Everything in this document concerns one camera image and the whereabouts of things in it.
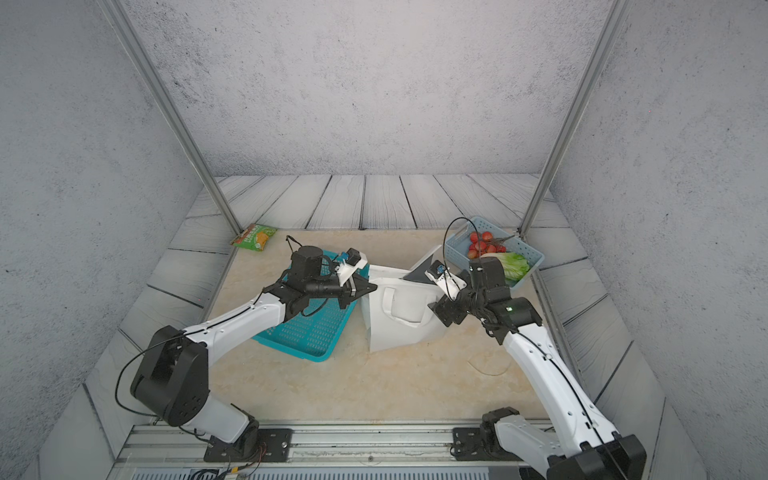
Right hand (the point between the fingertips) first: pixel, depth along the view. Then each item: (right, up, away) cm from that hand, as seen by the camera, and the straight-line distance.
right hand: (446, 290), depth 76 cm
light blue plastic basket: (+10, +12, +38) cm, 41 cm away
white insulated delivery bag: (-13, -6, +2) cm, 14 cm away
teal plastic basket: (-37, -16, +17) cm, 44 cm away
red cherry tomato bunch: (+19, +13, +34) cm, 41 cm away
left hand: (-18, 0, +3) cm, 18 cm away
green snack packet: (-66, +15, +38) cm, 78 cm away
